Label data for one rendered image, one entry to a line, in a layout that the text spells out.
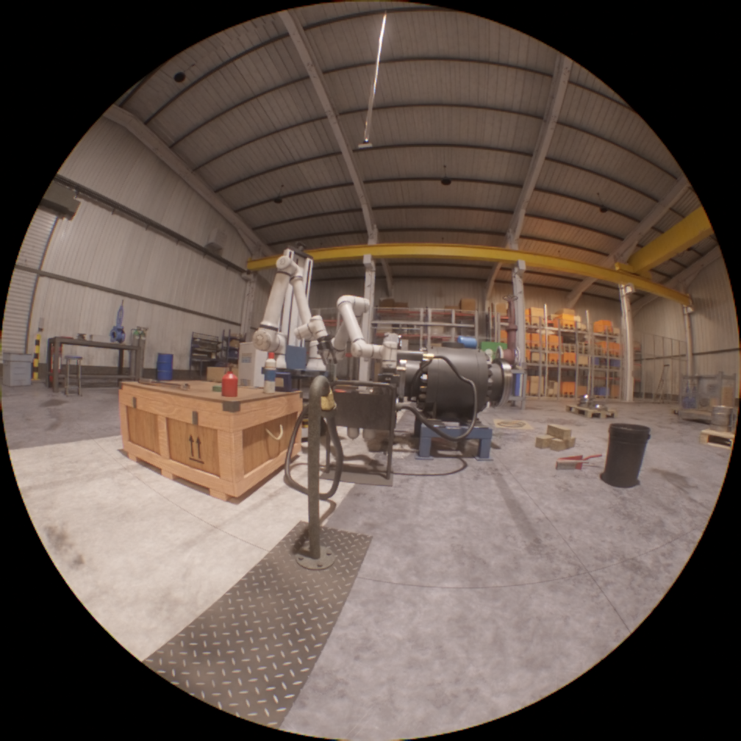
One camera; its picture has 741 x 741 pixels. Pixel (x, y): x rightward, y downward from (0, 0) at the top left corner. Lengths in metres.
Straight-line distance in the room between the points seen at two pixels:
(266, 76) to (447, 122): 5.35
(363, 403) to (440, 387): 0.78
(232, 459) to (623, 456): 2.08
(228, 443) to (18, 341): 7.88
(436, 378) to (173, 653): 2.07
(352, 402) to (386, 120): 8.39
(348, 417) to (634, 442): 1.77
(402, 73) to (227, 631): 8.79
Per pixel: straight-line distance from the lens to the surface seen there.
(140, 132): 11.19
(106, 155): 10.49
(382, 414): 1.45
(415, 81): 8.40
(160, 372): 9.20
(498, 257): 10.68
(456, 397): 2.08
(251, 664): 0.68
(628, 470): 1.87
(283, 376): 1.60
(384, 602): 0.79
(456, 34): 8.19
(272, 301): 1.98
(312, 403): 0.68
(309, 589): 0.81
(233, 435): 1.11
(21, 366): 6.22
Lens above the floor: 0.61
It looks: 1 degrees up
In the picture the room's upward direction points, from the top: 3 degrees clockwise
